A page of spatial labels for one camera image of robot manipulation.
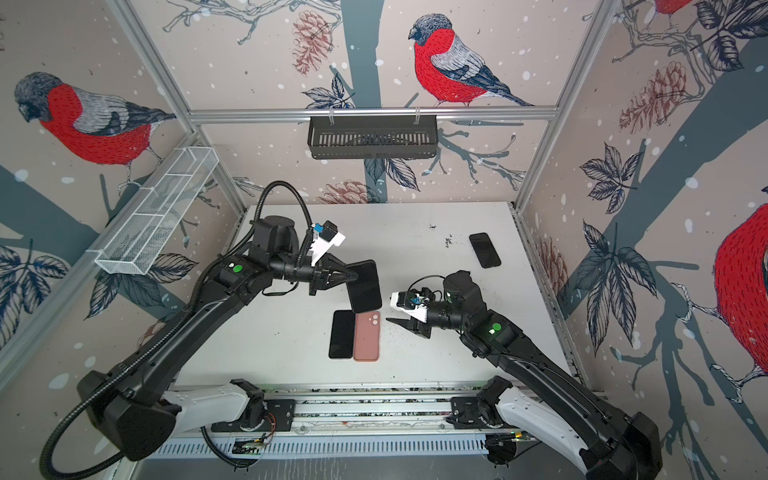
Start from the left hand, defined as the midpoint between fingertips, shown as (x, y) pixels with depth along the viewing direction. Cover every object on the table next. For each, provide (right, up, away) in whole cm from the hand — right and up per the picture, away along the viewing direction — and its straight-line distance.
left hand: (352, 275), depth 64 cm
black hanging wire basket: (+2, +44, +43) cm, 61 cm away
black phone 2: (-6, -21, +23) cm, 32 cm away
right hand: (+8, -9, +6) cm, 13 cm away
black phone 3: (+2, -4, +3) cm, 6 cm away
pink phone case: (+1, -21, +23) cm, 31 cm away
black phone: (+43, +3, +44) cm, 62 cm away
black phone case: (+3, -4, +3) cm, 5 cm away
